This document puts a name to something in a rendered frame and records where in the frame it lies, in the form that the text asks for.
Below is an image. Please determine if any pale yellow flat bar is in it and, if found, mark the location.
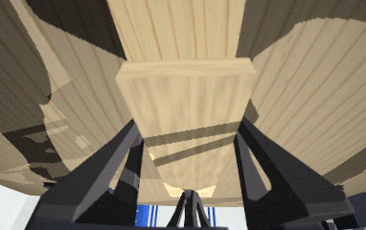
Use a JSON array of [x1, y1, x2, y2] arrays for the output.
[[107, 0, 246, 61]]

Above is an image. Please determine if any light wooden slat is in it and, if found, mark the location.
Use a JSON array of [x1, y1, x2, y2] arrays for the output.
[[115, 57, 258, 196]]

